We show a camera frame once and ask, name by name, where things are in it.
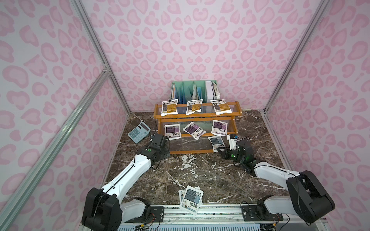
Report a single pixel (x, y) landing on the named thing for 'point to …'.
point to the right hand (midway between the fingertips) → (216, 148)
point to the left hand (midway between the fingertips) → (165, 149)
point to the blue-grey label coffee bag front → (191, 200)
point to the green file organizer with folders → (206, 90)
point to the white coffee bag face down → (169, 107)
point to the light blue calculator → (139, 132)
